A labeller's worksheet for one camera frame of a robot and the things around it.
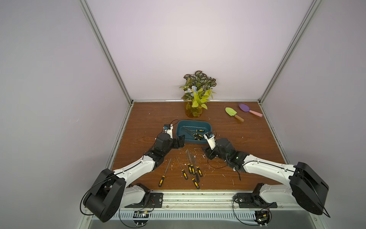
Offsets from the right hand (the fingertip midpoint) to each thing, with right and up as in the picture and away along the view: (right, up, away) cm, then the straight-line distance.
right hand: (204, 143), depth 83 cm
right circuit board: (+27, -34, -13) cm, 45 cm away
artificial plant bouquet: (-3, +35, +14) cm, 38 cm away
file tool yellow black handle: (-4, +6, +18) cm, 19 cm away
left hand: (-15, +5, +3) cm, 16 cm away
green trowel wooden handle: (+27, +19, +31) cm, 45 cm away
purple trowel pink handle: (+38, +22, +32) cm, 54 cm away
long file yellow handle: (-25, -20, -2) cm, 32 cm away
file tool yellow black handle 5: (-9, -14, +3) cm, 17 cm away
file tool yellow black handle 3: (-7, -20, -3) cm, 21 cm away
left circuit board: (-35, -36, -10) cm, 51 cm away
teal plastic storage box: (-8, +9, +21) cm, 24 cm away
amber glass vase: (-7, +19, +28) cm, 34 cm away
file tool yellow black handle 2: (-13, -16, +1) cm, 21 cm away
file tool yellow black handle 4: (-9, -11, +5) cm, 15 cm away
